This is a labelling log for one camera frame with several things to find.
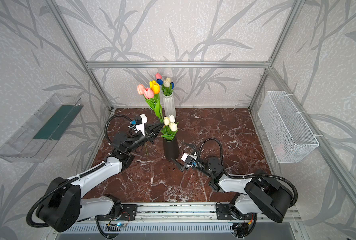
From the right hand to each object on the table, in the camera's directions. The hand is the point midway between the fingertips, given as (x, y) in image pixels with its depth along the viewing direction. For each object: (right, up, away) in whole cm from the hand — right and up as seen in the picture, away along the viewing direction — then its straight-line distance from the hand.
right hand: (179, 144), depth 72 cm
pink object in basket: (+51, -4, +2) cm, 51 cm away
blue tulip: (-14, +36, +20) cm, 43 cm away
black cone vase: (-5, -5, +12) cm, 14 cm away
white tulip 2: (-2, +9, -4) cm, 10 cm away
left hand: (-7, +11, -3) cm, 13 cm away
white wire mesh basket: (+47, +5, -12) cm, 48 cm away
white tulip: (-4, +13, +3) cm, 14 cm away
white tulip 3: (-7, +6, +1) cm, 9 cm away
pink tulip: (-14, +40, +21) cm, 47 cm away
